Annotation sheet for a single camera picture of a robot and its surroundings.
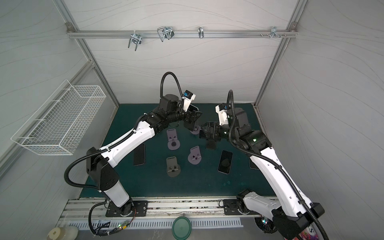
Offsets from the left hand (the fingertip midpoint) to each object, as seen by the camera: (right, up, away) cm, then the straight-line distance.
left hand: (199, 107), depth 75 cm
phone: (-4, 0, -4) cm, 5 cm away
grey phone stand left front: (-15, -34, +6) cm, 37 cm away
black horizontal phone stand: (+8, -23, +20) cm, 32 cm away
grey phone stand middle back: (-17, -22, +23) cm, 36 cm away
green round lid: (-8, -51, -15) cm, 53 cm away
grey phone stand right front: (-3, -29, +11) cm, 31 cm away
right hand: (+5, -7, -8) cm, 12 cm away
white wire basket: (-66, -8, -7) cm, 67 cm away
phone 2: (+16, -32, +13) cm, 38 cm away
